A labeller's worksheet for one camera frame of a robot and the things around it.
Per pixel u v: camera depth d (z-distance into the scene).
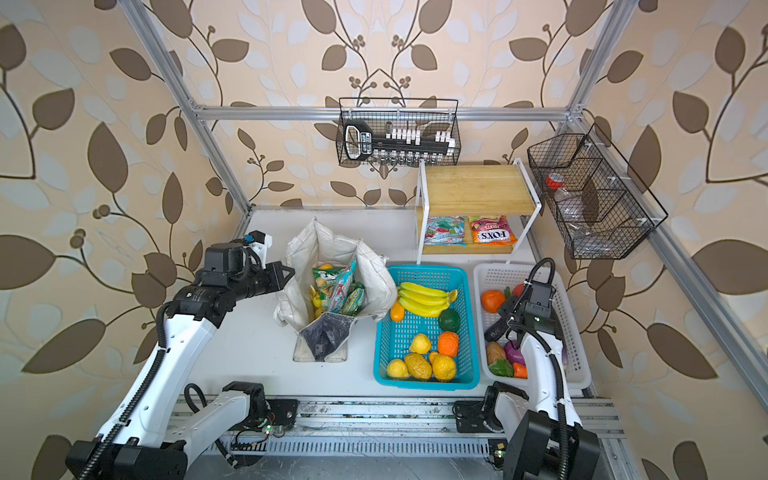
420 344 0.81
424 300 0.91
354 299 0.79
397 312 0.87
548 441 0.39
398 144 0.83
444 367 0.77
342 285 0.80
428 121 0.92
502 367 0.77
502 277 0.94
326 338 0.79
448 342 0.81
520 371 0.75
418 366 0.78
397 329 0.89
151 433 0.39
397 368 0.77
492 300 0.87
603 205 0.73
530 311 0.63
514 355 0.79
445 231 0.89
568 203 0.71
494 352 0.79
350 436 0.72
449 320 0.84
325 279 0.92
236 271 0.58
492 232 0.89
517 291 0.92
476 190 0.80
